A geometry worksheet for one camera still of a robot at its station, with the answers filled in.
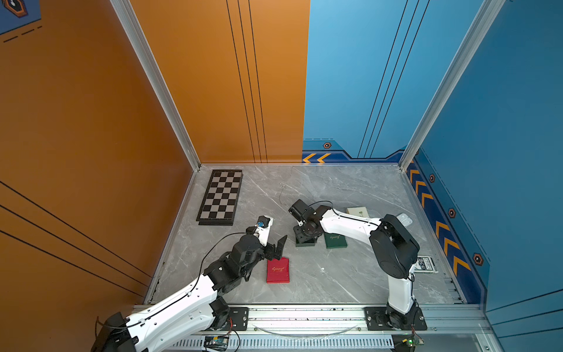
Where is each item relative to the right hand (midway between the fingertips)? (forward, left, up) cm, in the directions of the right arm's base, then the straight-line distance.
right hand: (302, 234), depth 92 cm
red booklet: (-16, +9, +2) cm, 19 cm away
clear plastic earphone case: (+8, -46, -1) cm, 47 cm away
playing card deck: (-13, -46, 0) cm, 48 cm away
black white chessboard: (+14, +38, +3) cm, 40 cm away
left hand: (-6, +10, +15) cm, 18 cm away
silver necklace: (+28, +9, -1) cm, 30 cm away
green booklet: (-3, -14, -1) cm, 14 cm away
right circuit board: (-37, -33, -3) cm, 49 cm away
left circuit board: (-37, +28, -4) cm, 47 cm away
